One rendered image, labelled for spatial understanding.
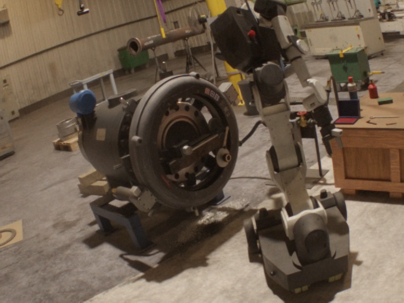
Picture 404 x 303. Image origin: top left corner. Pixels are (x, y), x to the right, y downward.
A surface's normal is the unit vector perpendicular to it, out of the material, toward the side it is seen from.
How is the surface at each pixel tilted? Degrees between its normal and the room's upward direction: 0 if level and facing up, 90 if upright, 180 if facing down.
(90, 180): 90
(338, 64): 89
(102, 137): 62
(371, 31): 90
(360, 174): 90
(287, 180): 25
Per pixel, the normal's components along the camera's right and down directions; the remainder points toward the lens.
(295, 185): -0.23, -0.74
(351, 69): -0.65, 0.36
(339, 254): -0.25, -0.93
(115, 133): -0.73, -0.14
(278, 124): -0.06, 0.06
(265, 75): -0.14, -0.25
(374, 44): 0.45, 0.11
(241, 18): 0.51, -0.35
